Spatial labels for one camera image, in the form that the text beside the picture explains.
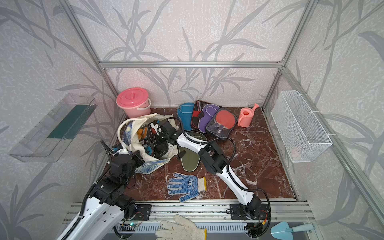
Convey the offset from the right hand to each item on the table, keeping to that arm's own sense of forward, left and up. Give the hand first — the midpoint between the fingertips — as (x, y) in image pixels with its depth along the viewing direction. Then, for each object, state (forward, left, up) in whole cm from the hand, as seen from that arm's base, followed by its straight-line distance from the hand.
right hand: (149, 140), depth 92 cm
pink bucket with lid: (+24, +12, +10) cm, 29 cm away
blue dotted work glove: (-25, -26, -9) cm, 37 cm away
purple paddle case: (+28, -39, -3) cm, 48 cm away
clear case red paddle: (+17, -48, -5) cm, 51 cm away
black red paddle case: (+31, -30, -4) cm, 43 cm away
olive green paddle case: (-10, -26, -8) cm, 29 cm away
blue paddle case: (+29, -20, -4) cm, 35 cm away
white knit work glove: (-44, -24, -7) cm, 51 cm away
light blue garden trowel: (-45, -70, -8) cm, 84 cm away
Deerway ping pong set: (-6, -5, +5) cm, 9 cm away
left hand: (-13, -2, +9) cm, 16 cm away
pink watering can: (+18, -64, +1) cm, 66 cm away
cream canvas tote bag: (-11, +1, +11) cm, 15 cm away
